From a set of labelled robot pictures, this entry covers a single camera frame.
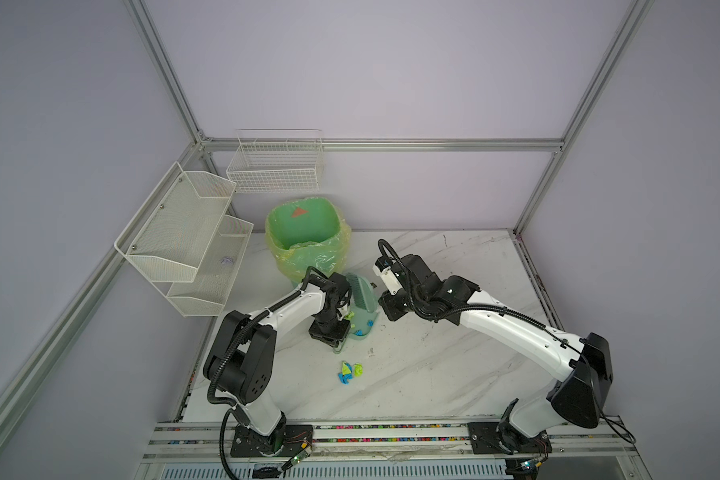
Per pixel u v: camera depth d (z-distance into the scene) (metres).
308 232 1.07
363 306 0.84
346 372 0.84
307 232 1.07
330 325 0.75
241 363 0.46
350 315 0.93
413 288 0.57
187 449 0.73
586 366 0.42
